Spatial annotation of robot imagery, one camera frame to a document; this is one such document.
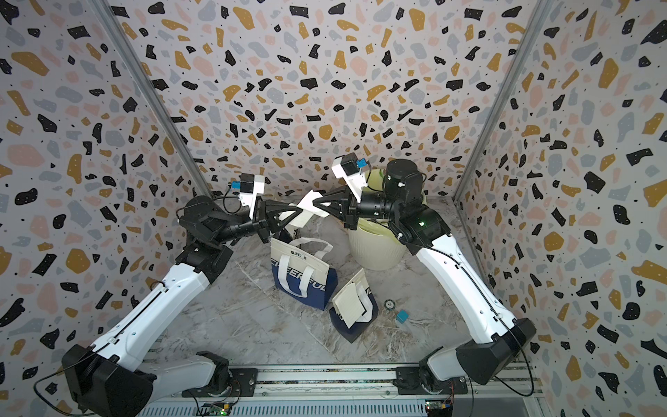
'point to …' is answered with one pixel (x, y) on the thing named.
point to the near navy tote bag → (368, 301)
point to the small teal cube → (402, 316)
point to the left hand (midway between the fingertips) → (301, 213)
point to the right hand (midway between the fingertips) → (317, 204)
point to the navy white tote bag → (298, 271)
